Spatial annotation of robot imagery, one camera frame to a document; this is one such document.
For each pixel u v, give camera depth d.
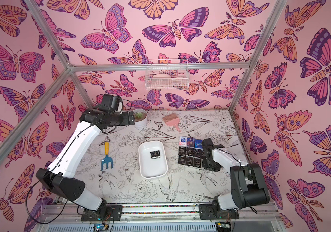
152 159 0.93
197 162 0.90
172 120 1.13
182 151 0.95
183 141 1.00
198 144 0.97
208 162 0.76
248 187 0.43
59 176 0.41
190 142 0.98
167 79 0.92
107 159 0.94
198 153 0.93
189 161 0.90
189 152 0.94
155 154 0.92
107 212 0.72
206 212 0.73
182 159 0.91
